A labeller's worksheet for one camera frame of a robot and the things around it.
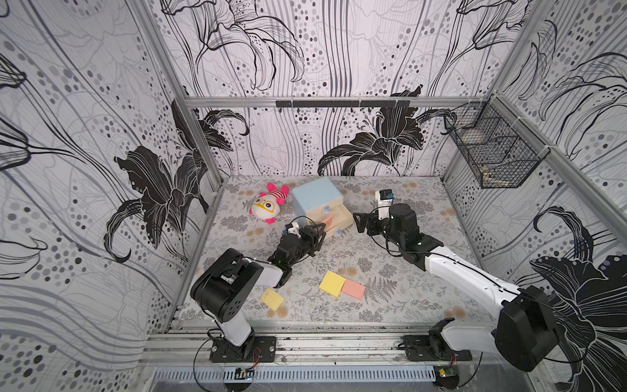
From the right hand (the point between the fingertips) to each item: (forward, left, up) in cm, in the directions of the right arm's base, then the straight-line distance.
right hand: (367, 211), depth 83 cm
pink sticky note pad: (+2, +14, -8) cm, 16 cm away
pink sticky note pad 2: (-20, +5, -20) cm, 28 cm away
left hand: (-3, +13, -8) cm, 15 cm away
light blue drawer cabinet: (+9, +16, -5) cm, 18 cm away
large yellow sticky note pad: (-18, +12, -20) cm, 29 cm away
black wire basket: (+22, -51, +9) cm, 56 cm away
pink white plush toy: (+12, +39, -12) cm, 43 cm away
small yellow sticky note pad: (-23, +34, -20) cm, 45 cm away
